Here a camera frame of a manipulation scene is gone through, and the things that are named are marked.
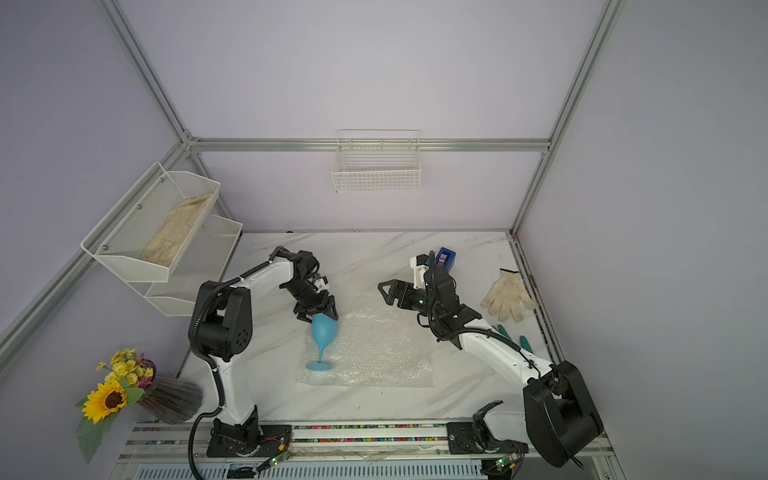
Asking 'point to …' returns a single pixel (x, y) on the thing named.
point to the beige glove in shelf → (164, 243)
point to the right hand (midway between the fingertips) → (391, 292)
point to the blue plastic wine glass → (324, 329)
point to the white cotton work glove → (507, 295)
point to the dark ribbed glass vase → (172, 400)
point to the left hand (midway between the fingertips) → (326, 322)
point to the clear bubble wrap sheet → (382, 348)
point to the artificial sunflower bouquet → (126, 374)
